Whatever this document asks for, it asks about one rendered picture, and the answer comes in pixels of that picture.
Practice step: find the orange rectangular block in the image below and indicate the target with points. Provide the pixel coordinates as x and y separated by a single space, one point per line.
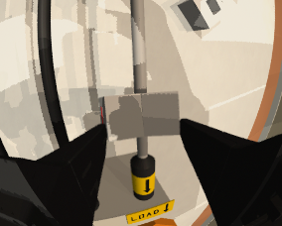
160 222

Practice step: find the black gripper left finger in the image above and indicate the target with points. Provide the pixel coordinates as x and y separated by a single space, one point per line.
64 183

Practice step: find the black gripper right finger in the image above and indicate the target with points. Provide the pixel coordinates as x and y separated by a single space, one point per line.
231 170

